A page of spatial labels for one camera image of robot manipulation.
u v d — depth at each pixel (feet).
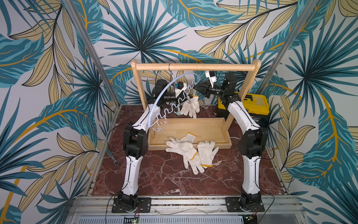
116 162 2.82
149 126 1.89
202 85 2.44
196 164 2.89
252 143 1.86
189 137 3.23
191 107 2.92
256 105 3.20
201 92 2.56
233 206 2.40
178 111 2.35
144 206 2.41
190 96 2.46
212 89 2.43
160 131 3.41
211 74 2.30
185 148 2.94
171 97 2.51
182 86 2.34
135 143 1.89
